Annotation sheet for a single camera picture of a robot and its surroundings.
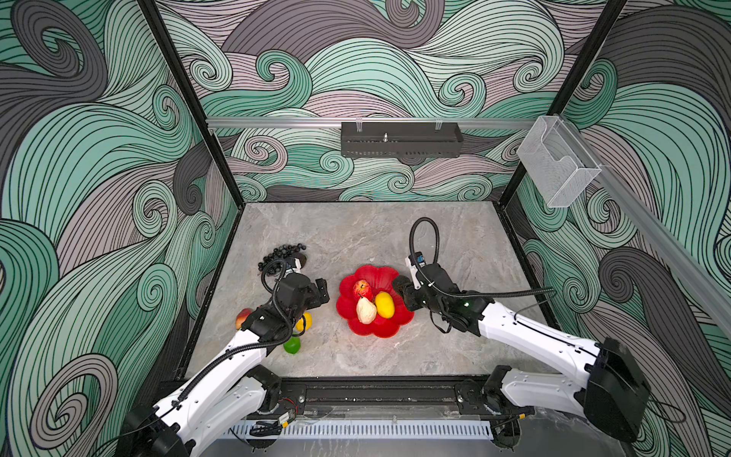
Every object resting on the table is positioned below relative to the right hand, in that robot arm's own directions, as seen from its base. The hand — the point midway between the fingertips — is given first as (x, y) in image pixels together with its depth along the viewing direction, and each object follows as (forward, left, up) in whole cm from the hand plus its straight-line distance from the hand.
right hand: (403, 287), depth 81 cm
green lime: (-14, +32, -9) cm, 36 cm away
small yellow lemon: (-7, +29, -10) cm, 31 cm away
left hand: (+1, +26, +1) cm, 26 cm away
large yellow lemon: (-2, +5, -7) cm, 9 cm away
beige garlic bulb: (-5, +11, -6) cm, 13 cm away
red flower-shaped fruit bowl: (+8, +6, -11) cm, 15 cm away
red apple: (+3, +12, -6) cm, 14 cm away
